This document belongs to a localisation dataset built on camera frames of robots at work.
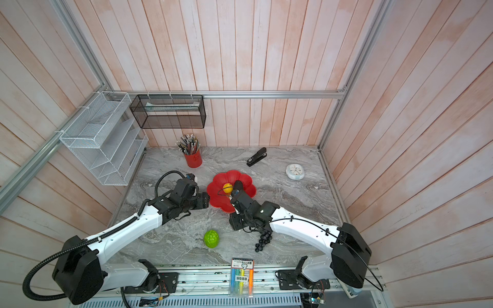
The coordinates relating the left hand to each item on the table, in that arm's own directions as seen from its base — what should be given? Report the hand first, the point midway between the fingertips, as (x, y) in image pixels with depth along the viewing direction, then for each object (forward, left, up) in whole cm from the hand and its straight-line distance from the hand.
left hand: (202, 201), depth 84 cm
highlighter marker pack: (-28, -18, -9) cm, 35 cm away
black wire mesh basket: (+50, +23, +13) cm, 56 cm away
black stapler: (+37, -29, -9) cm, 48 cm away
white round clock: (+24, -48, -9) cm, 54 cm away
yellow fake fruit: (+12, -10, -7) cm, 17 cm away
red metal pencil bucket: (+31, +11, -8) cm, 34 cm away
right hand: (-8, -14, -2) cm, 17 cm away
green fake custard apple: (-15, -5, -5) cm, 16 cm away
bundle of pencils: (+30, +10, +6) cm, 32 cm away
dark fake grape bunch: (-14, -28, -8) cm, 32 cm away
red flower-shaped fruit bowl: (+8, -5, -8) cm, 12 cm away
